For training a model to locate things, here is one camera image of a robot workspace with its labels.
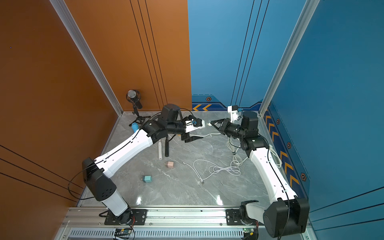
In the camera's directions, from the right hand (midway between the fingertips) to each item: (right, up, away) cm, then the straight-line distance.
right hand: (212, 123), depth 72 cm
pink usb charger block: (-23, -25, +17) cm, 38 cm away
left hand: (-5, -1, +1) cm, 5 cm away
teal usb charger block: (-35, -31, +11) cm, 48 cm away
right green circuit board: (+18, -52, +1) cm, 55 cm away
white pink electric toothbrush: (-31, -17, +24) cm, 43 cm away
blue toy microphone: (-52, -2, +36) cm, 64 cm away
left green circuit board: (-42, -53, 0) cm, 67 cm away
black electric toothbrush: (-27, -15, +27) cm, 42 cm away
